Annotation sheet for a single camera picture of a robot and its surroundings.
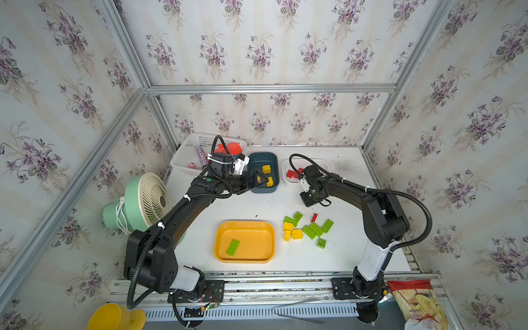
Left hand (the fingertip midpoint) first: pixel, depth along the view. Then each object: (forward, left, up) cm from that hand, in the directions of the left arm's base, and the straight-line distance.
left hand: (262, 183), depth 78 cm
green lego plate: (-17, +12, -21) cm, 29 cm away
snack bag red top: (-38, -51, -15) cm, 66 cm away
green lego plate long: (-10, -20, -21) cm, 31 cm away
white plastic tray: (+3, -15, +8) cm, 17 cm away
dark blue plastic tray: (+25, -3, -18) cm, 31 cm away
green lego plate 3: (-10, -24, -21) cm, 33 cm away
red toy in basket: (+32, +15, -12) cm, 37 cm away
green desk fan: (-12, +37, +6) cm, 40 cm away
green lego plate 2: (-5, -12, -21) cm, 24 cm away
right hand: (+5, -26, -19) cm, 32 cm away
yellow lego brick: (+23, -2, -19) cm, 30 cm away
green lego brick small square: (-4, -16, -20) cm, 26 cm away
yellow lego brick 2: (+13, -4, -19) cm, 24 cm away
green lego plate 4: (-8, -29, -21) cm, 37 cm away
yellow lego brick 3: (-9, -12, -20) cm, 25 cm away
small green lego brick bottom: (-16, -25, -20) cm, 36 cm away
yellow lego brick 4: (-14, -10, -19) cm, 25 cm away
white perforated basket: (+33, +38, -16) cm, 53 cm away
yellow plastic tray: (-16, +2, -21) cm, 26 cm away
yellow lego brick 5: (-12, -15, -20) cm, 28 cm away
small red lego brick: (-5, -23, -18) cm, 30 cm away
